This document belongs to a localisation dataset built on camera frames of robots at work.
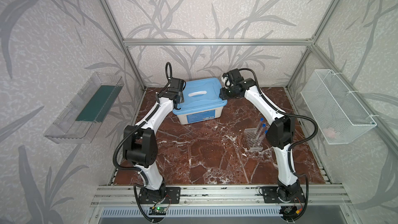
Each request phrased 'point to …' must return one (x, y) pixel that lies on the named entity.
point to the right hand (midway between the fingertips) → (223, 90)
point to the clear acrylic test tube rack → (252, 139)
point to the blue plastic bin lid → (201, 94)
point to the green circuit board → (157, 211)
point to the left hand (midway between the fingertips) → (178, 92)
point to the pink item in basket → (329, 132)
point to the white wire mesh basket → (341, 117)
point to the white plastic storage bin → (200, 116)
